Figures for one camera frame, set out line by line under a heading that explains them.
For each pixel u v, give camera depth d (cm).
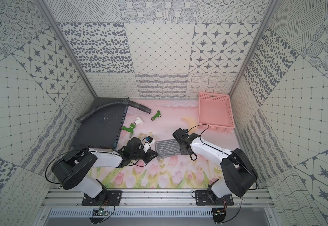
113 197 73
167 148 91
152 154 88
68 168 46
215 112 117
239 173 43
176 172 84
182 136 69
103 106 106
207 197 66
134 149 72
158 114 110
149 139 80
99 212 70
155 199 75
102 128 100
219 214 72
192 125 108
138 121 104
